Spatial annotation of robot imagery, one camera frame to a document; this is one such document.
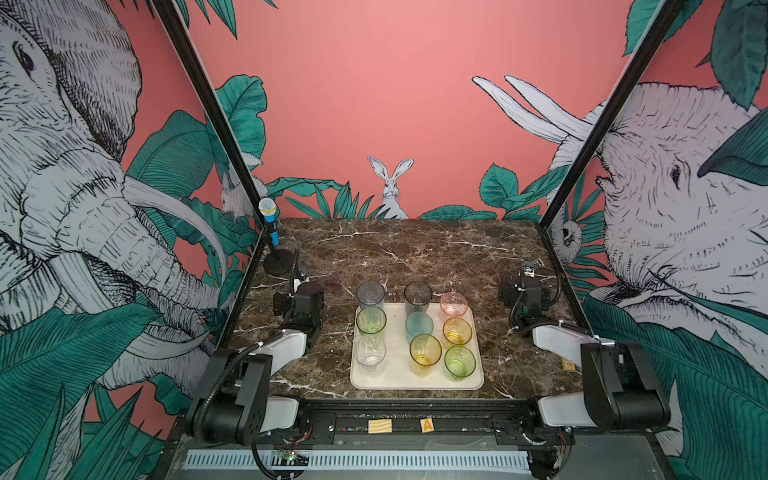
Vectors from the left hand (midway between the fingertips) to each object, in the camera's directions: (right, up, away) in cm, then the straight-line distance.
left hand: (294, 285), depth 89 cm
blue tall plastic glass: (+24, -2, -5) cm, 24 cm away
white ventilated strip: (+22, -40, -19) cm, 49 cm away
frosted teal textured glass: (+38, -11, -1) cm, 39 cm away
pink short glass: (+49, -6, +5) cm, 50 cm away
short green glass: (+49, -21, -5) cm, 54 cm away
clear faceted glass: (+24, -17, -8) cm, 30 cm away
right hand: (+70, +2, +2) cm, 70 cm away
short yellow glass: (+50, -15, +4) cm, 53 cm away
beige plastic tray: (+32, -20, 0) cm, 37 cm away
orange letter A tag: (+39, -34, -14) cm, 53 cm away
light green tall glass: (+23, -10, 0) cm, 26 cm away
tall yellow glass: (+38, -15, -15) cm, 43 cm away
